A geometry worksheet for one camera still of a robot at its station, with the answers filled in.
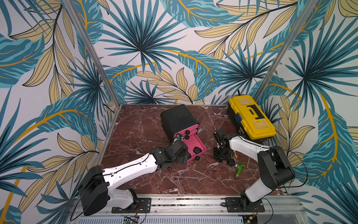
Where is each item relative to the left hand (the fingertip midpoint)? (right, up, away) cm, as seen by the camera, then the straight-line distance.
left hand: (178, 154), depth 79 cm
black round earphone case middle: (+33, -7, +9) cm, 35 cm away
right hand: (+26, -5, +11) cm, 28 cm away
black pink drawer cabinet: (0, +20, +15) cm, 25 cm away
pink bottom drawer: (+9, +4, +15) cm, 18 cm away
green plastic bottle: (+37, -11, +6) cm, 39 cm away
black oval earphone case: (+12, 0, +12) cm, 17 cm away
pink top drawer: (+6, +13, +6) cm, 15 cm away
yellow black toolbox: (+46, +20, +10) cm, 51 cm away
